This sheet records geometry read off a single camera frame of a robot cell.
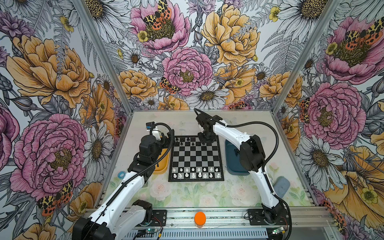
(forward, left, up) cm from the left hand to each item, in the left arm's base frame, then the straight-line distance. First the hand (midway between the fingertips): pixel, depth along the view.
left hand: (166, 135), depth 80 cm
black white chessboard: (-5, -13, -20) cm, 25 cm away
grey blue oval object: (-21, -61, -18) cm, 67 cm away
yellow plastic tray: (-8, +4, -19) cm, 21 cm away
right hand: (+5, -22, -17) cm, 28 cm away
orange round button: (-36, -17, -12) cm, 42 cm away
